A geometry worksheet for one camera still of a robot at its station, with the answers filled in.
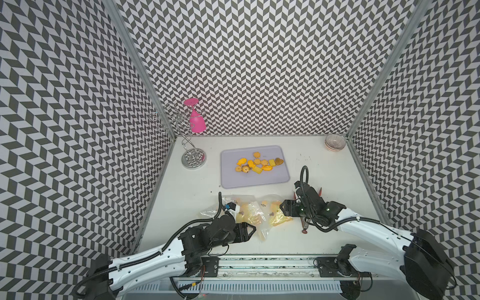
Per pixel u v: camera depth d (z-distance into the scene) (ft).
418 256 1.29
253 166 3.37
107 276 1.42
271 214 2.77
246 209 2.76
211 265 2.40
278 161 3.45
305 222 2.59
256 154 3.54
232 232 1.89
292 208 2.37
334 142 3.59
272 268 2.44
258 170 3.35
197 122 3.26
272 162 3.46
